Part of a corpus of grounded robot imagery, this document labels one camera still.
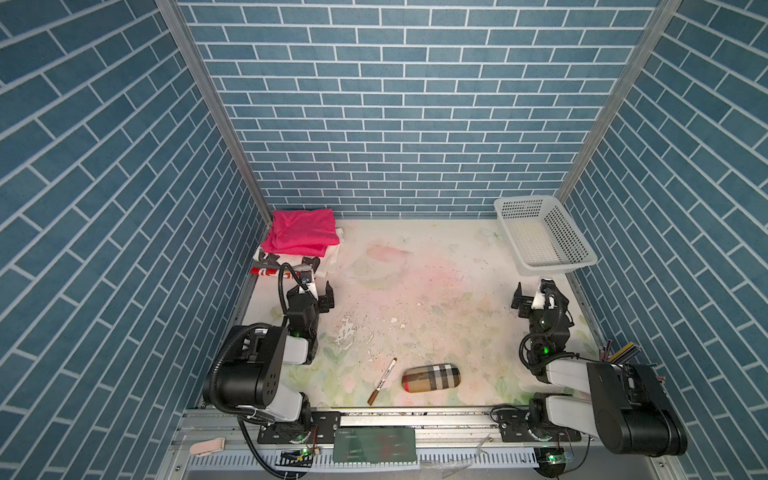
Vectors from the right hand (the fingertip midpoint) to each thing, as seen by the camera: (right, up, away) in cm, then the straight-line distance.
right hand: (537, 283), depth 86 cm
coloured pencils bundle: (+14, -16, -12) cm, 25 cm away
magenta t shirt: (-72, +16, +17) cm, 76 cm away
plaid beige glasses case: (-31, -24, -7) cm, 40 cm away
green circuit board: (-46, -36, -16) cm, 61 cm away
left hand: (-66, 0, +6) cm, 66 cm away
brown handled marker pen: (-43, -24, -3) cm, 50 cm away
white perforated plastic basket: (+16, +14, +30) cm, 37 cm away
